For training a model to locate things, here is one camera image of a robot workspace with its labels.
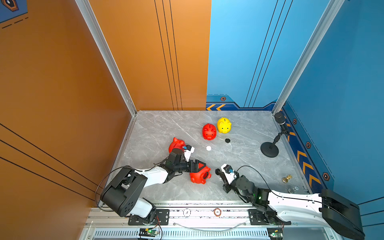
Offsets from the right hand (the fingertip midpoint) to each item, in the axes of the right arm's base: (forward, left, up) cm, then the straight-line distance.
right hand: (219, 173), depth 80 cm
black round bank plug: (+26, -9, -7) cm, 28 cm away
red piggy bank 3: (-3, +10, +1) cm, 11 cm away
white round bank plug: (+20, +5, -7) cm, 22 cm away
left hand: (+6, +10, -2) cm, 12 cm away
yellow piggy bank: (+34, -6, 0) cm, 35 cm away
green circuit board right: (-26, -26, -10) cm, 38 cm away
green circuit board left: (-26, +36, -9) cm, 45 cm away
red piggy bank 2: (+17, +25, +3) cm, 30 cm away
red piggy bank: (+27, +5, +2) cm, 28 cm away
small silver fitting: (-7, -39, -5) cm, 40 cm away
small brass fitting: (-1, -38, -7) cm, 39 cm away
